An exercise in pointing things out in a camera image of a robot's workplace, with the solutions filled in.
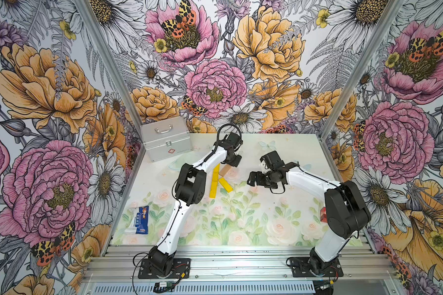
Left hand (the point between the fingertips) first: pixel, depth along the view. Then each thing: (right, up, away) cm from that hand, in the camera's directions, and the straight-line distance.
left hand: (232, 164), depth 105 cm
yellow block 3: (-4, -10, -6) cm, 13 cm away
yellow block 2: (-10, -12, -8) cm, 18 cm away
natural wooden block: (-4, -3, 0) cm, 5 cm away
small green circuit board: (-27, -43, -34) cm, 61 cm away
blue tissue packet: (-41, -24, -21) cm, 52 cm away
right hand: (+11, -10, -14) cm, 20 cm away
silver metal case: (-36, +15, -3) cm, 39 cm away
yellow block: (-9, -2, 0) cm, 9 cm away
